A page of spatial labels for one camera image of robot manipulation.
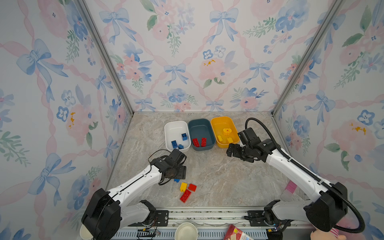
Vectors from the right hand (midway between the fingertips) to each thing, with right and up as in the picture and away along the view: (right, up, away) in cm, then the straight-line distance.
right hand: (232, 152), depth 81 cm
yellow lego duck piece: (+2, +11, +25) cm, 27 cm away
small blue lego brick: (-30, +1, +16) cm, 34 cm away
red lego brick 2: (-14, +4, +21) cm, 26 cm away
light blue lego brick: (-31, -17, +5) cm, 35 cm away
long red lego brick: (-26, -24, -1) cm, 35 cm away
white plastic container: (-33, +8, +24) cm, 41 cm away
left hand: (-29, -11, +2) cm, 31 cm away
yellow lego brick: (-3, +7, +20) cm, 22 cm away
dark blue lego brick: (-34, +3, +19) cm, 39 cm away
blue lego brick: (-27, +7, +20) cm, 35 cm away
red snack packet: (-3, -34, -14) cm, 37 cm away
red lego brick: (-20, +3, +21) cm, 29 cm away
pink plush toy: (+40, -33, -16) cm, 54 cm away
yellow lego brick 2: (+3, +5, +19) cm, 20 cm away
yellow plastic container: (-3, +17, +29) cm, 34 cm away
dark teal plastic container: (-17, +13, +29) cm, 36 cm away
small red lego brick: (-22, -20, +2) cm, 30 cm away
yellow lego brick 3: (-27, -19, +1) cm, 33 cm away
